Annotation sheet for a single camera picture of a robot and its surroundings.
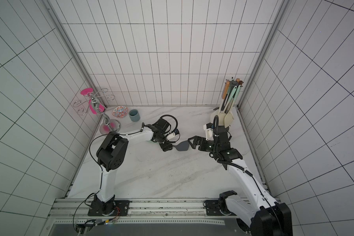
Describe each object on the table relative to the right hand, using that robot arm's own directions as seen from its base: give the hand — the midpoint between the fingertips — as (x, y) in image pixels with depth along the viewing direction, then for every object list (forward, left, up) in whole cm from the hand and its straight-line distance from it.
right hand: (194, 138), depth 80 cm
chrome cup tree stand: (+14, +61, +10) cm, 63 cm away
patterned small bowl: (+30, +58, -14) cm, 67 cm away
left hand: (+4, +18, -18) cm, 26 cm away
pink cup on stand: (+23, +69, +12) cm, 74 cm away
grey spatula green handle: (+3, +6, -16) cm, 17 cm away
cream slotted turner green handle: (+25, -15, -5) cm, 29 cm away
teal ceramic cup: (+24, +44, -11) cm, 51 cm away
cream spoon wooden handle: (+19, -17, -2) cm, 26 cm away
